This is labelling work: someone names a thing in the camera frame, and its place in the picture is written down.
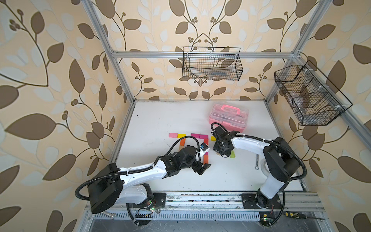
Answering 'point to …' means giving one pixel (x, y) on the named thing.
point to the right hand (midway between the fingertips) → (216, 151)
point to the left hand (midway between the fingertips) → (204, 156)
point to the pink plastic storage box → (234, 118)
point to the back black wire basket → (211, 63)
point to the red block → (206, 140)
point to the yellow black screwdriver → (297, 215)
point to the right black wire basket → (312, 99)
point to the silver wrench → (111, 215)
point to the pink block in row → (173, 135)
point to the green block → (232, 154)
